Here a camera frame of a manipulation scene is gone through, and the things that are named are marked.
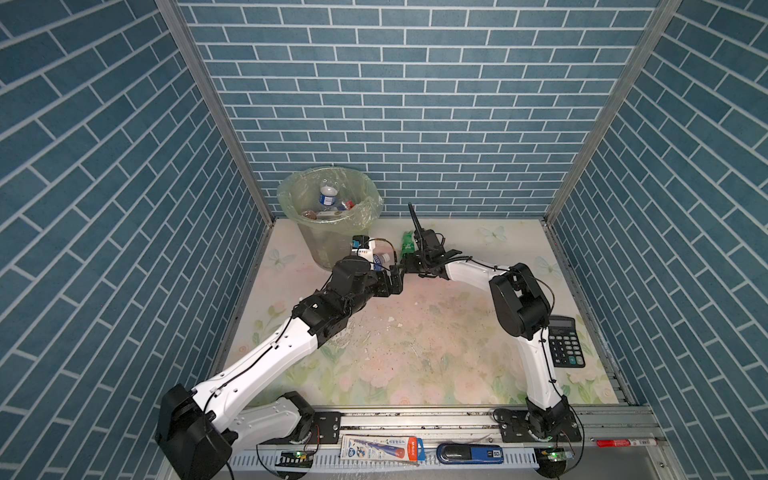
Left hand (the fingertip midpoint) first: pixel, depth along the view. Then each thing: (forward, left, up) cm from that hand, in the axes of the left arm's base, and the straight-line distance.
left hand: (393, 268), depth 75 cm
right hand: (+19, -5, -21) cm, 29 cm away
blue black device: (-37, -17, -20) cm, 46 cm away
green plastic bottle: (+24, -6, -20) cm, 31 cm away
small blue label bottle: (+18, +4, -21) cm, 28 cm away
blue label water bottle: (+34, +21, -5) cm, 40 cm away
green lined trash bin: (+33, +21, -10) cm, 40 cm away
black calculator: (-13, -51, -24) cm, 57 cm away
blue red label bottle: (+33, +16, -9) cm, 38 cm away
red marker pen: (-36, -56, -23) cm, 70 cm away
